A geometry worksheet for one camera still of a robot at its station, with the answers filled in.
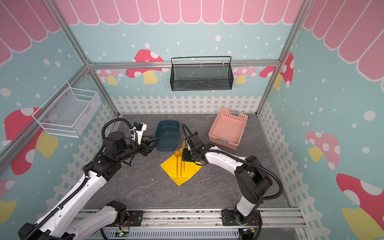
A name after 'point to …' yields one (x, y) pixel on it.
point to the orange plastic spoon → (177, 154)
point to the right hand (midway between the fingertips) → (181, 156)
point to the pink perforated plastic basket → (227, 128)
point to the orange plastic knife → (184, 147)
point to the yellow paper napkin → (191, 168)
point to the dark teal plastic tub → (167, 132)
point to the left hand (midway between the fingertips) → (155, 141)
